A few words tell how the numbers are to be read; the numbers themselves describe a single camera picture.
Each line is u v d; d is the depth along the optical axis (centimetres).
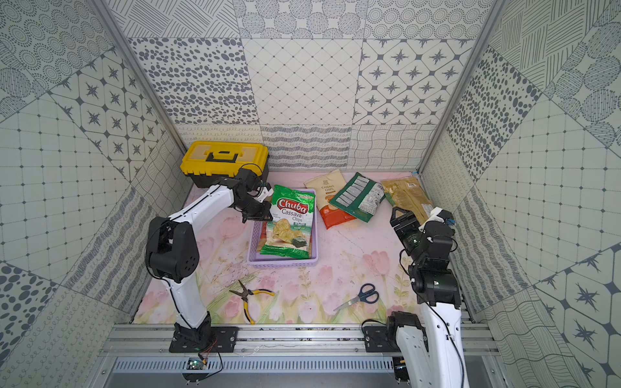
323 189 112
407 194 110
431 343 44
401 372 70
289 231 93
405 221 62
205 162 101
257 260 90
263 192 88
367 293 84
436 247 48
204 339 65
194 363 71
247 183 76
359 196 108
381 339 74
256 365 70
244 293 84
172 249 50
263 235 95
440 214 62
